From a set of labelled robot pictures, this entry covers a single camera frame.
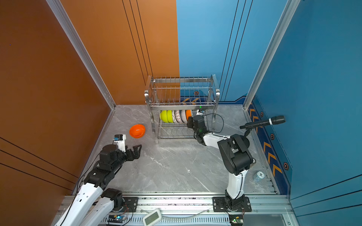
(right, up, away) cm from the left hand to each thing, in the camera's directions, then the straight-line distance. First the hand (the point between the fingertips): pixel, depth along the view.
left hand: (135, 144), depth 80 cm
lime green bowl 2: (+18, +16, +19) cm, 31 cm away
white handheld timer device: (+13, -34, -11) cm, 38 cm away
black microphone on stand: (+75, +14, -7) cm, 76 cm away
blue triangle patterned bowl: (+23, +16, +19) cm, 34 cm away
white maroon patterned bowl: (+21, +14, +20) cm, 32 cm away
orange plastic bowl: (-7, +6, +22) cm, 24 cm away
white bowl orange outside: (+31, +18, +20) cm, 41 cm away
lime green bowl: (+13, +16, +20) cm, 29 cm away
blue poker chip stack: (+69, -17, -2) cm, 72 cm away
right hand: (+33, +15, +18) cm, 41 cm away
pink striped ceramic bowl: (+27, +17, +20) cm, 37 cm away
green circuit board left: (-7, -36, -9) cm, 38 cm away
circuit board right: (+54, -36, -10) cm, 66 cm away
